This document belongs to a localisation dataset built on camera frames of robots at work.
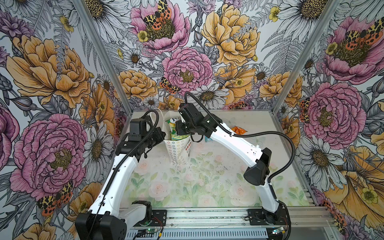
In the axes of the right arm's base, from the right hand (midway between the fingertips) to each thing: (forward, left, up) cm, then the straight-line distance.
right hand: (179, 132), depth 77 cm
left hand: (-2, +7, -2) cm, 7 cm away
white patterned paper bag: (-7, +1, -7) cm, 9 cm away
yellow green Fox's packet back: (+1, +3, +3) cm, 4 cm away
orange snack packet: (+15, -37, -19) cm, 45 cm away
